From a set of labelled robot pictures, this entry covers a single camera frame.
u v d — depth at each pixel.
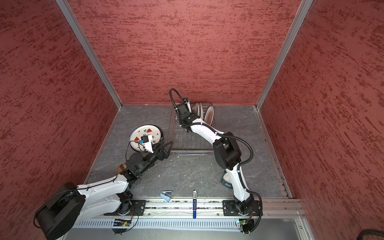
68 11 0.72
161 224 0.77
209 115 1.03
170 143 0.74
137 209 0.74
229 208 0.74
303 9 0.71
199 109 0.92
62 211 0.41
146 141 0.70
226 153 0.55
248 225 0.71
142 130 1.01
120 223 0.72
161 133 1.00
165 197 0.77
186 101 0.84
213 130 0.59
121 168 0.85
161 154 0.71
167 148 0.74
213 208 0.76
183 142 0.97
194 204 0.74
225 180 0.79
